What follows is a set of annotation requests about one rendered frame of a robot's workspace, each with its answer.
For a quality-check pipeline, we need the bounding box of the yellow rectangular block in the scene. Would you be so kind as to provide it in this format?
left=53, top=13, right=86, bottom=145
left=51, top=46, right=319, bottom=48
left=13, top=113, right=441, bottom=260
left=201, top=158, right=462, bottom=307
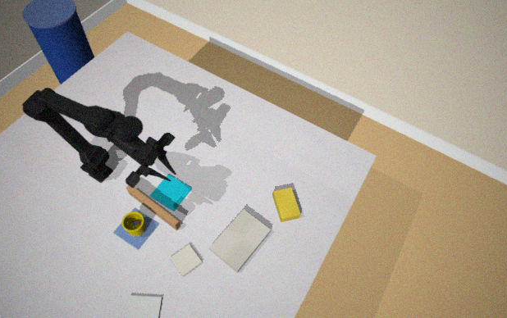
left=272, top=188, right=301, bottom=222

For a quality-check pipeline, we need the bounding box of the beige flat rectangular block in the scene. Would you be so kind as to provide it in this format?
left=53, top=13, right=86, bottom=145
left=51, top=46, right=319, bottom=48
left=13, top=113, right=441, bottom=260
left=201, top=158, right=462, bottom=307
left=209, top=209, right=271, bottom=272

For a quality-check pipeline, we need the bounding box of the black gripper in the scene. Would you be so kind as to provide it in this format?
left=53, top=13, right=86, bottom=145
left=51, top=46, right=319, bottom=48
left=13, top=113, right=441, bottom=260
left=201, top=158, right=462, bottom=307
left=124, top=133, right=176, bottom=188

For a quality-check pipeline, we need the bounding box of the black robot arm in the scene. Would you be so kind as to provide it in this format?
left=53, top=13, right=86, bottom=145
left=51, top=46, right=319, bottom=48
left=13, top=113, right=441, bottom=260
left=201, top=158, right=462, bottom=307
left=22, top=88, right=160, bottom=183

